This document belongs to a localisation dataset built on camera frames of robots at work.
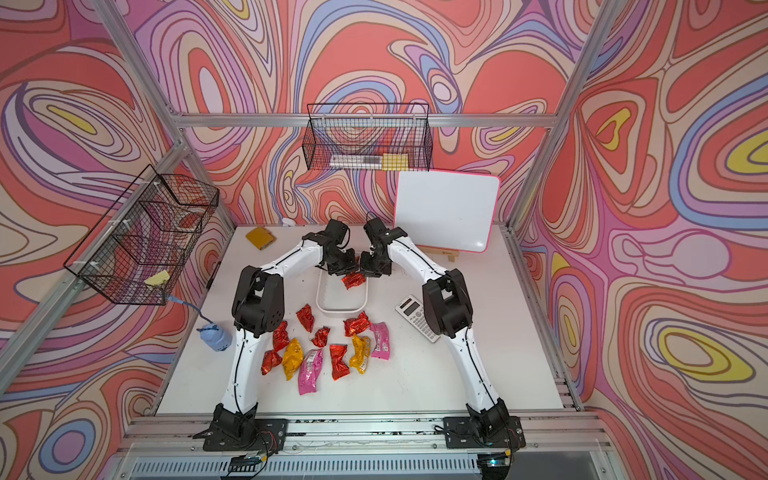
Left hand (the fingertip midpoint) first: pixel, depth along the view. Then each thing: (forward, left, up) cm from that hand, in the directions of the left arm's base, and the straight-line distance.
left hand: (359, 268), depth 103 cm
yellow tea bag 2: (-32, +17, 0) cm, 36 cm away
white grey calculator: (-16, -18, -2) cm, 24 cm away
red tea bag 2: (-22, -1, 0) cm, 22 cm away
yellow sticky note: (-21, +46, +23) cm, 56 cm away
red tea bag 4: (-26, +9, 0) cm, 28 cm away
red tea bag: (-34, +3, -1) cm, 35 cm away
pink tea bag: (-35, +12, -1) cm, 37 cm away
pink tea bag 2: (-29, -8, 0) cm, 30 cm away
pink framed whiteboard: (+15, -31, +14) cm, 37 cm away
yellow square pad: (+18, +40, -3) cm, 44 cm away
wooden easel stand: (+4, -33, +2) cm, 33 cm away
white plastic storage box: (-10, +8, -3) cm, 13 cm away
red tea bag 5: (-5, +2, 0) cm, 5 cm away
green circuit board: (-56, +25, -6) cm, 61 cm away
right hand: (-6, -3, +1) cm, 7 cm away
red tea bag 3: (-19, +15, 0) cm, 24 cm away
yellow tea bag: (-30, -3, +1) cm, 30 cm away
